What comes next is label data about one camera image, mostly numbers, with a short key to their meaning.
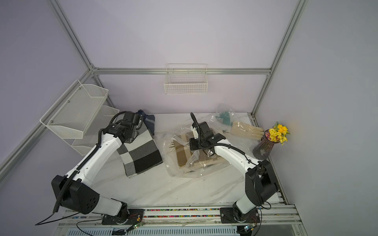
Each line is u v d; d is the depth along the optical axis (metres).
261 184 0.44
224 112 1.13
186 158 0.88
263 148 0.88
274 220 0.74
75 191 0.41
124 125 0.60
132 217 0.72
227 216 0.73
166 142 0.96
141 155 0.90
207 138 0.64
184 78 1.04
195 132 0.78
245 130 1.07
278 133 0.76
